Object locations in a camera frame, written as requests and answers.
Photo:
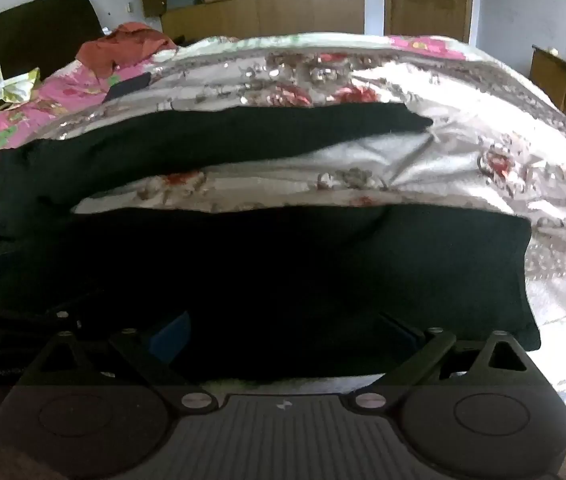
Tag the dark headboard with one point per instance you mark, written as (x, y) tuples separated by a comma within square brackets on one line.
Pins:
[(23, 30)]

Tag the white floral blanket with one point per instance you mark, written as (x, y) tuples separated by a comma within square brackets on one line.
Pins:
[(463, 125)]

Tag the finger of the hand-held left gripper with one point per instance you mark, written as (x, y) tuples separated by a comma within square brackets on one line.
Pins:
[(50, 317)]

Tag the wooden wardrobe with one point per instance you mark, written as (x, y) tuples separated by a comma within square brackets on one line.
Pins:
[(288, 5)]

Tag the orange-red cloth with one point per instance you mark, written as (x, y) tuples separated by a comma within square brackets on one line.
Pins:
[(123, 45)]

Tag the wooden door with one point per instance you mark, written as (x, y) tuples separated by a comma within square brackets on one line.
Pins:
[(428, 0)]

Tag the dark phone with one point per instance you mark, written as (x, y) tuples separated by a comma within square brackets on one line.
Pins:
[(128, 87)]

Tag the black pants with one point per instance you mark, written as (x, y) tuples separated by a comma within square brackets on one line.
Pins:
[(263, 270)]

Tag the pink floral bedsheet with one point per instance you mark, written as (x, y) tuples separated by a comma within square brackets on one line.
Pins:
[(63, 90)]

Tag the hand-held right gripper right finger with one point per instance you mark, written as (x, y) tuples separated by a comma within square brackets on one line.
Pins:
[(423, 355)]

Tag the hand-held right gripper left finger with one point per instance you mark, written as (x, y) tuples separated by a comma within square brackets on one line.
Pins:
[(169, 336)]

